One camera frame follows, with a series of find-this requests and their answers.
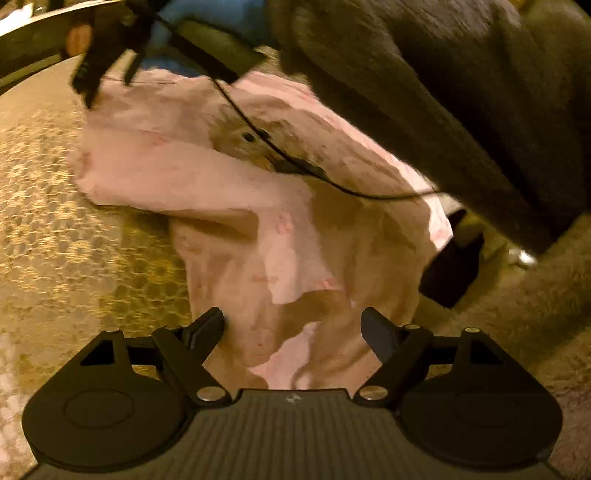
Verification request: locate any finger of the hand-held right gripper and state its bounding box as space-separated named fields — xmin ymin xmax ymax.
xmin=69 ymin=48 xmax=116 ymax=110
xmin=122 ymin=41 xmax=151 ymax=87

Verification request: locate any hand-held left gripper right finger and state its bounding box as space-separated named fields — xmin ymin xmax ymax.
xmin=353 ymin=307 xmax=499 ymax=409

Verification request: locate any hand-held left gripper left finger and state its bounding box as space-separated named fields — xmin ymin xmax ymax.
xmin=81 ymin=307 xmax=232 ymax=409

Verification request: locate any pink printed garment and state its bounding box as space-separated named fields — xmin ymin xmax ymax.
xmin=69 ymin=69 xmax=455 ymax=393

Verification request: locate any beige floral patterned mat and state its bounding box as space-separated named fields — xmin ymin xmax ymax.
xmin=0 ymin=55 xmax=195 ymax=462

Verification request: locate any fuzzy rug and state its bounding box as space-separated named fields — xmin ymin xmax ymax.
xmin=416 ymin=203 xmax=591 ymax=480

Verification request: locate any thin black cable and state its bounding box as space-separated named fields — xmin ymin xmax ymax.
xmin=154 ymin=11 xmax=441 ymax=200

